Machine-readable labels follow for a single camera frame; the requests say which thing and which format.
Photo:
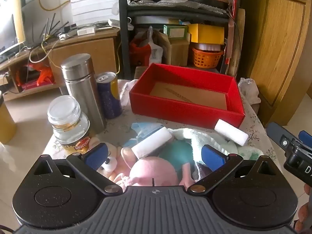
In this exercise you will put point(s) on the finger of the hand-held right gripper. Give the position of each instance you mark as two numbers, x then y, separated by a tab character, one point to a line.
277	135
306	139

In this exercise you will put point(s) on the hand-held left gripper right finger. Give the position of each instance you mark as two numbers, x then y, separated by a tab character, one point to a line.
214	157

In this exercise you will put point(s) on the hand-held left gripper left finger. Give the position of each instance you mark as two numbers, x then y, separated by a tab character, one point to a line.
96	154

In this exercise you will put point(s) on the pale green towel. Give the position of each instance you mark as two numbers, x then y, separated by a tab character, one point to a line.
195	136

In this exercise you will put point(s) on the white foam roll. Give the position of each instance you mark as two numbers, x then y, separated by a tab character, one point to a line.
151	142
230	131

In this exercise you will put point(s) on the blue face mask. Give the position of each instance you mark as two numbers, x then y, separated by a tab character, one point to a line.
143	129

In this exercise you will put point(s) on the red cardboard box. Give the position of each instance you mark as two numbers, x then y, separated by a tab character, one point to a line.
185	109

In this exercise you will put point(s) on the pink plush toy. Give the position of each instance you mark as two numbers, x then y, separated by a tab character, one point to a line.
151	173

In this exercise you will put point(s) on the person's right hand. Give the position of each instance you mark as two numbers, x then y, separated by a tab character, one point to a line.
307	212

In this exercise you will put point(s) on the floral tablecloth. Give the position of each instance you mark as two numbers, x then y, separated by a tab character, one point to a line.
254	130

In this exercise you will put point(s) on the glass coffee jar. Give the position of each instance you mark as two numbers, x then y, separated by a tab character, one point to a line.
68	126

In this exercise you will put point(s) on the blue and yellow drink can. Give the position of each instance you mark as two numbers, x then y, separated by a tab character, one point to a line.
109	97

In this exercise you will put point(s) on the stainless steel thermos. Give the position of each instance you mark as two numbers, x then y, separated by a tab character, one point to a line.
82	95

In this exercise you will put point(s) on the wooden cabinet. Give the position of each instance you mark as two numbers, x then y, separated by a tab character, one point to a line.
275	41

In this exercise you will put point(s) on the brown wooden board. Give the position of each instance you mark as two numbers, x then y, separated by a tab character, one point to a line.
141	72

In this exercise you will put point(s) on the yellow cylindrical container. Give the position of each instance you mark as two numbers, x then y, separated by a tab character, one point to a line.
6	121

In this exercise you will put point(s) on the orange plastic basket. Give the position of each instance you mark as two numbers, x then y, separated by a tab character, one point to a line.
207	59

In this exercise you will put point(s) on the wooden TV stand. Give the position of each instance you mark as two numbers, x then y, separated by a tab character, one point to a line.
82	46

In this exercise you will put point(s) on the white plastic container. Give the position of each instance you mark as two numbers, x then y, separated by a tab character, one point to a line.
208	46

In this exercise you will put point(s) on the brown cardboard box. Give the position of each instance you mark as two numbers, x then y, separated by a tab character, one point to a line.
178	52

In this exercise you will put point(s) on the red and white plastic bag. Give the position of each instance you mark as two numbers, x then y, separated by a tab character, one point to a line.
156	53

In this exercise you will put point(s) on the yellow box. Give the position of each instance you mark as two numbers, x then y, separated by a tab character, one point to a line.
207	34

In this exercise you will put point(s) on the white router box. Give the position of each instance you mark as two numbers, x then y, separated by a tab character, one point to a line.
86	31

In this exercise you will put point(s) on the black shelf rack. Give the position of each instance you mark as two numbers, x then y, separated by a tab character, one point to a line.
123	29

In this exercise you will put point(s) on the green box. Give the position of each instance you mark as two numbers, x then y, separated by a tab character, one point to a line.
175	31

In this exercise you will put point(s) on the black router with antennas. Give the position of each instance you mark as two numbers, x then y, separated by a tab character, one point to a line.
51	26

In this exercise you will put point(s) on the flat screen monitor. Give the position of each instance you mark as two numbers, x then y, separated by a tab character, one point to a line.
9	29

